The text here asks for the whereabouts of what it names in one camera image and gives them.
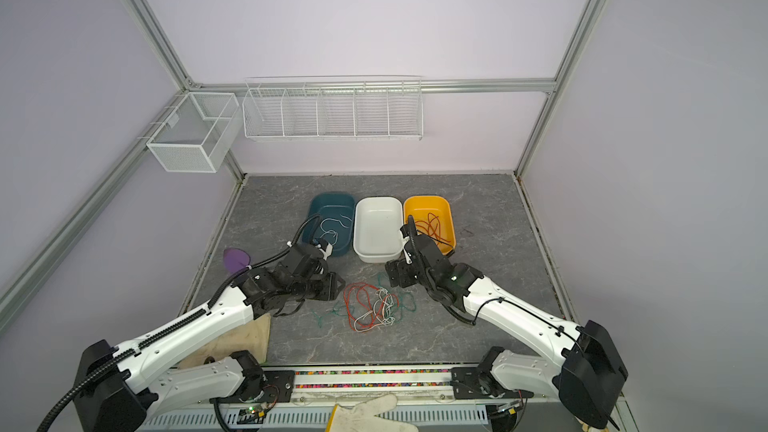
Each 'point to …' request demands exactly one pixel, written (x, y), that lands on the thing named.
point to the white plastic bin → (377, 223)
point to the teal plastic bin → (331, 217)
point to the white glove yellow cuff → (363, 418)
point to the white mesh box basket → (197, 133)
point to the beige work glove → (253, 337)
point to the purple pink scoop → (236, 259)
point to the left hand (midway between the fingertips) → (336, 287)
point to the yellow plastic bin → (419, 206)
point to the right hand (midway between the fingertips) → (400, 264)
